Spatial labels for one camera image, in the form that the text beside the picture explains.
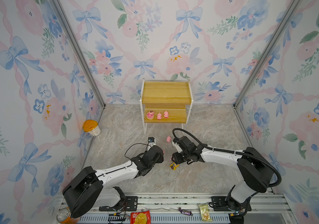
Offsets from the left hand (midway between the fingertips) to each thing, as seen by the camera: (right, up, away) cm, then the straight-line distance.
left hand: (160, 151), depth 86 cm
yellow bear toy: (+8, -9, -1) cm, 12 cm away
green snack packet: (+22, -27, -16) cm, 38 cm away
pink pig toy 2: (+3, +23, +4) cm, 24 cm away
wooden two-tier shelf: (+3, +29, -10) cm, 31 cm away
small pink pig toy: (+6, +6, +12) cm, 14 cm away
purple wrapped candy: (+14, -28, -15) cm, 35 cm away
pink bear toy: (-7, +23, +3) cm, 24 cm away
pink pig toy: (-1, +22, +4) cm, 22 cm away
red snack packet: (-9, -29, -17) cm, 35 cm away
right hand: (+9, -5, +2) cm, 10 cm away
